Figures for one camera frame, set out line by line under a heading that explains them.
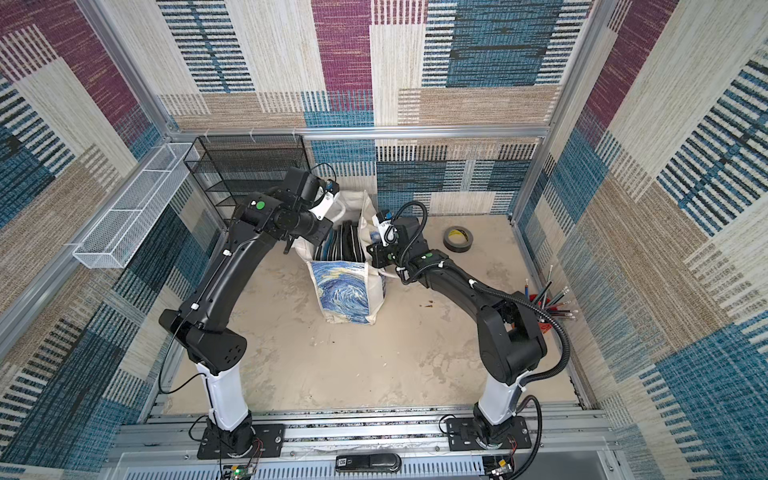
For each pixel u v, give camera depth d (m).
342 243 0.89
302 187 0.58
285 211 0.52
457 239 1.12
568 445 0.73
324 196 0.62
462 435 0.73
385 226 0.78
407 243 0.68
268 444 0.73
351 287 0.81
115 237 0.71
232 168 1.06
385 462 0.65
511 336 0.47
